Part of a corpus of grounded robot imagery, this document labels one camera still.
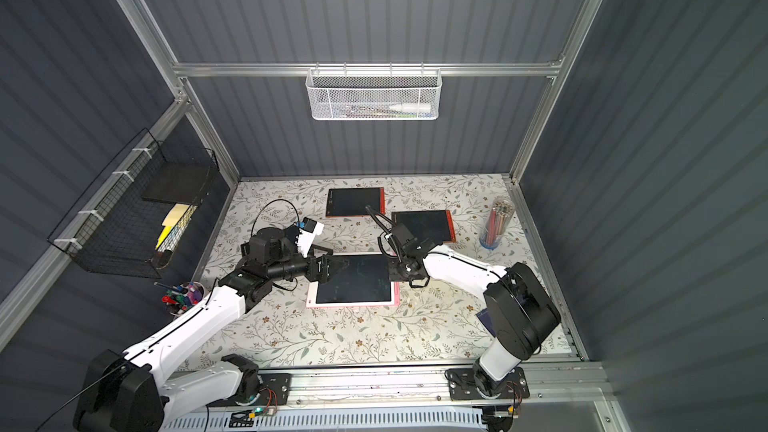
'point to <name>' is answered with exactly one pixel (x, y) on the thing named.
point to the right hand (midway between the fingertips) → (398, 271)
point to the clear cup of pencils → (501, 210)
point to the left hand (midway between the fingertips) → (342, 261)
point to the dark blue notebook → (484, 316)
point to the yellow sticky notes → (170, 221)
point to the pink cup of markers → (179, 298)
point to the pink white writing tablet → (363, 281)
